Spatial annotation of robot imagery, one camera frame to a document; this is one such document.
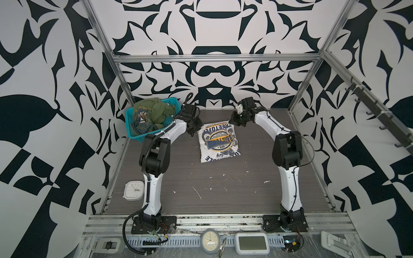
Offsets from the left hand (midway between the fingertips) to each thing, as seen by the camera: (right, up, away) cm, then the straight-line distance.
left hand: (202, 122), depth 99 cm
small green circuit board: (+40, -53, -29) cm, 72 cm away
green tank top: (-35, +6, +8) cm, 37 cm away
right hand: (+17, +2, 0) cm, 17 cm away
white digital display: (+21, -50, -33) cm, 64 cm away
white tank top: (+9, -11, -6) cm, 15 cm away
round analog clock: (+4, -50, -32) cm, 60 cm away
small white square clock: (-33, -35, -18) cm, 52 cm away
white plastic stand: (+57, -52, -31) cm, 83 cm away
